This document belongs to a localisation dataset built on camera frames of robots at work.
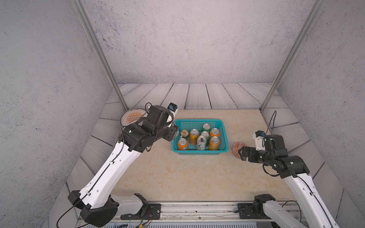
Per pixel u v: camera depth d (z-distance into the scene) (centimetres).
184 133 92
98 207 38
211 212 74
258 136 64
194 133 93
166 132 56
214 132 93
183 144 88
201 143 85
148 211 72
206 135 91
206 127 96
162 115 46
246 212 73
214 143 88
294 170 46
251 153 63
